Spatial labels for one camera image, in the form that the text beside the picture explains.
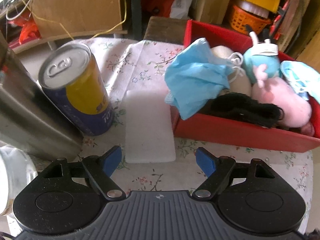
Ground orange plastic basket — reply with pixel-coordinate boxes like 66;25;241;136
228;4;271;35

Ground red cardboard box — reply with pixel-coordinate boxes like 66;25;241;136
170;20;319;153

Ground wooden desk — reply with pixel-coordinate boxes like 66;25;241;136
8;0;130;53

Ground pink pig plush toy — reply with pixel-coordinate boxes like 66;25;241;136
241;31;313;128

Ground stainless steel thermos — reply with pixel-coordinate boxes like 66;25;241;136
1;37;83;161

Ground blue face mask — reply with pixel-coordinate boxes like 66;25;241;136
280;61;320;103
164;38;234;120

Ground wooden cabinet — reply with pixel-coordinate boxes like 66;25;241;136
296;30;320;71

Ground black knitted cloth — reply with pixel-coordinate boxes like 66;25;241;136
199;93;284;128

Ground white foam block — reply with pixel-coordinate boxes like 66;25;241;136
125;90;176;164

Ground glass coffee jar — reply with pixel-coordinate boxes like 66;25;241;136
1;145;37;216

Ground yellow blue drink can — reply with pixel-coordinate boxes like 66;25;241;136
38;43;114;136

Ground brown cardboard box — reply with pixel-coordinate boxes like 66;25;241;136
190;0;230;25

